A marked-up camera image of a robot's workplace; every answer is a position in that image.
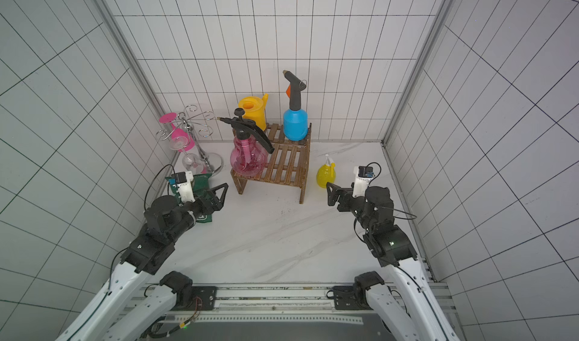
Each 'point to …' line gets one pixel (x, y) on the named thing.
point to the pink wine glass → (182, 139)
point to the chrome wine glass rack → (211, 164)
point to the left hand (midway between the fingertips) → (217, 191)
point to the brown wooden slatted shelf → (287, 164)
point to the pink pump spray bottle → (249, 155)
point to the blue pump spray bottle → (295, 121)
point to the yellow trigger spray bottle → (326, 173)
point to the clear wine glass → (193, 164)
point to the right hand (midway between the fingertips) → (331, 183)
